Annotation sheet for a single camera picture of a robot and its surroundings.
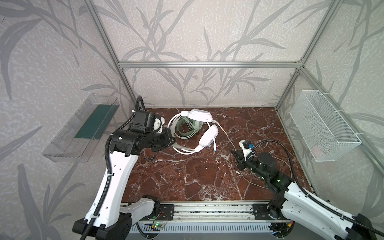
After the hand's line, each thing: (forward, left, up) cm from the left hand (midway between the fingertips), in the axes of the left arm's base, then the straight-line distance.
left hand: (178, 135), depth 64 cm
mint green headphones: (+24, -5, -26) cm, 36 cm away
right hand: (+2, -26, -14) cm, 30 cm away
